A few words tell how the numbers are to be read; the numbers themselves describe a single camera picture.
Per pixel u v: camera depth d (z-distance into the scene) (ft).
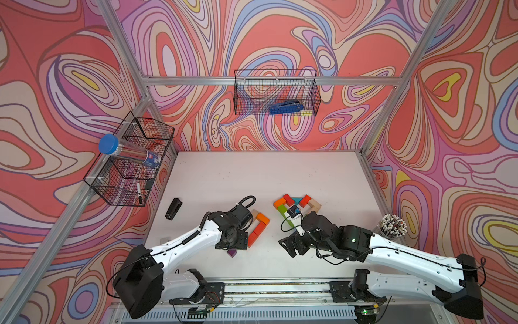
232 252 2.69
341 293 2.40
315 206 3.10
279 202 3.15
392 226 2.35
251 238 2.83
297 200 3.13
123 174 2.41
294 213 2.03
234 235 2.02
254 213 3.08
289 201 3.16
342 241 1.68
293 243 2.02
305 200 3.15
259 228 2.92
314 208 3.07
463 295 1.29
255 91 3.15
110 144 2.02
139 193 2.36
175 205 3.14
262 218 3.02
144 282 1.30
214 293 2.40
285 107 2.97
